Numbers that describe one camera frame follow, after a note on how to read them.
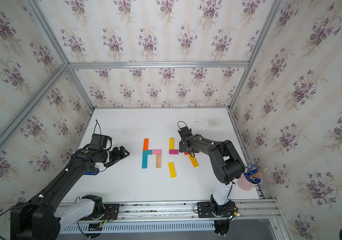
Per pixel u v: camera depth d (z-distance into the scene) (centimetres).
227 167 47
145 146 98
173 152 95
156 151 95
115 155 72
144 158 92
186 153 92
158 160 91
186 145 70
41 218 37
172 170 88
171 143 98
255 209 76
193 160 93
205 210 73
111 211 72
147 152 95
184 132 78
